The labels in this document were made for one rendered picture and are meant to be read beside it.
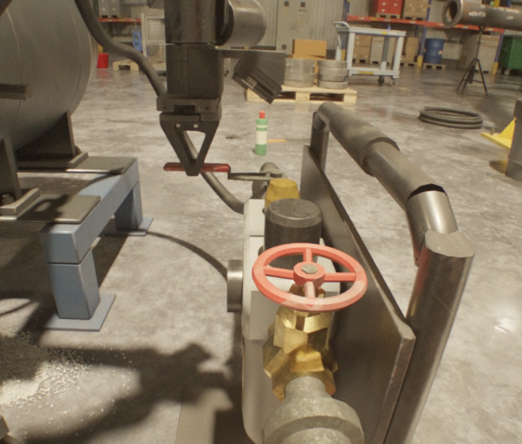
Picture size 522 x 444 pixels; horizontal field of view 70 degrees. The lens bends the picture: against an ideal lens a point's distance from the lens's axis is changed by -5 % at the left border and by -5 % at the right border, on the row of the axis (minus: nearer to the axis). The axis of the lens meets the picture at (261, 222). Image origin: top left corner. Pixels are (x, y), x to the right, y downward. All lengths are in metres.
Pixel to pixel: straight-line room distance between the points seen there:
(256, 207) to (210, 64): 0.16
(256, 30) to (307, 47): 4.95
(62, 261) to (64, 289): 0.08
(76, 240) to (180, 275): 0.36
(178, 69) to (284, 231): 0.23
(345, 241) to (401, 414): 0.13
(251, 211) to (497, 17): 7.12
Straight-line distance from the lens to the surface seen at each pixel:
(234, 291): 0.34
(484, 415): 0.93
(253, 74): 0.46
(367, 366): 0.28
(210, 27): 0.46
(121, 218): 1.41
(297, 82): 4.53
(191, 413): 0.80
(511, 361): 1.08
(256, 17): 0.52
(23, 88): 0.61
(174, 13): 0.46
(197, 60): 0.45
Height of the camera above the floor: 0.64
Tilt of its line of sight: 26 degrees down
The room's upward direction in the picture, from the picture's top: 3 degrees clockwise
